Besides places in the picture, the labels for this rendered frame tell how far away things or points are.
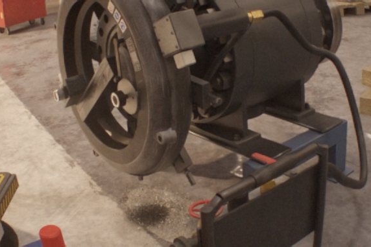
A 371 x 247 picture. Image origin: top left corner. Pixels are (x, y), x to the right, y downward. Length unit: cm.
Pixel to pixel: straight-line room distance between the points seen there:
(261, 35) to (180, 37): 51
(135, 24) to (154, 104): 23
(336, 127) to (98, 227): 103
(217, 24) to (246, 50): 32
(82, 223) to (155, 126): 67
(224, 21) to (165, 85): 25
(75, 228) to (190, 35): 97
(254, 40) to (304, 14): 31
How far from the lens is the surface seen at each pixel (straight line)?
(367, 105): 285
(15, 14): 701
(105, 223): 200
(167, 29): 137
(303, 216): 124
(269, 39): 182
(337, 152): 213
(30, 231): 205
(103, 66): 163
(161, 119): 148
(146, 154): 160
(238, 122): 190
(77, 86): 184
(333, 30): 224
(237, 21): 149
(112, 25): 183
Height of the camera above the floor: 105
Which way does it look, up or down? 21 degrees down
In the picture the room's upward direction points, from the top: 6 degrees counter-clockwise
